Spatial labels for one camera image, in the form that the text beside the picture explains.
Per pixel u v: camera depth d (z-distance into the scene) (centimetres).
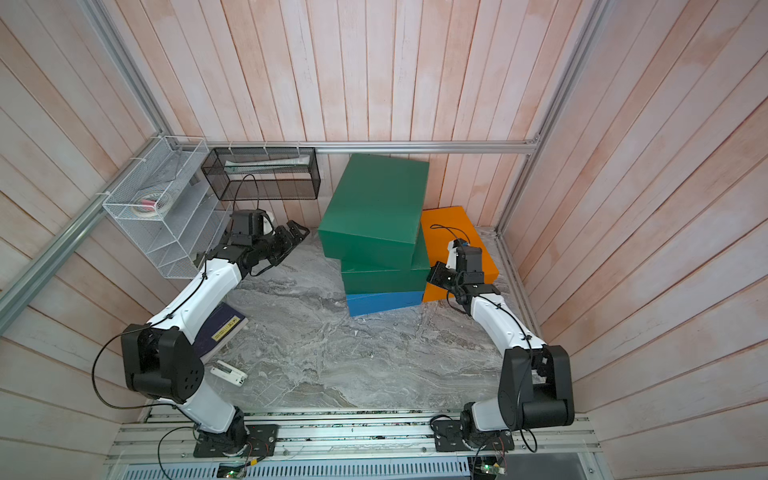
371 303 96
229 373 82
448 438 73
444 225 69
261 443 73
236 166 88
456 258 73
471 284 65
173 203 76
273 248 74
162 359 44
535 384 43
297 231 78
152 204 73
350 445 73
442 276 78
